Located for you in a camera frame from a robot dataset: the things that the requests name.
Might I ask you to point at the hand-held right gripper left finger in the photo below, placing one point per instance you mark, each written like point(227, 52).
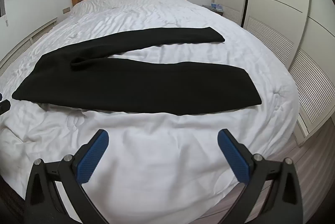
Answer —
point(93, 156)

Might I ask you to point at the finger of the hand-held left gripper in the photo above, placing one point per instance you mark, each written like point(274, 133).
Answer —
point(4, 106)

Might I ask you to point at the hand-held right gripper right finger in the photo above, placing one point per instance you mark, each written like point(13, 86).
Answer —
point(233, 156)

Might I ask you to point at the black pants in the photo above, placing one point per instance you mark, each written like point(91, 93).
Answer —
point(144, 82)

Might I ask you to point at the low white louvered cabinet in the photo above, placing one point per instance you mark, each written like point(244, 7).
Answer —
point(23, 43)

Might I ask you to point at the white blind wand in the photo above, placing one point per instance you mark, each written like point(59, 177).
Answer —
point(6, 21)

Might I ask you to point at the dark nightstand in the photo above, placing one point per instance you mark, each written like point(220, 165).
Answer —
point(206, 7)

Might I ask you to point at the bed with white duvet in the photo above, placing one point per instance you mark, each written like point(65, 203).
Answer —
point(157, 17)

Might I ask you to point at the beige wall socket plate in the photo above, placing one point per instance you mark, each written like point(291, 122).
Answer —
point(66, 10)

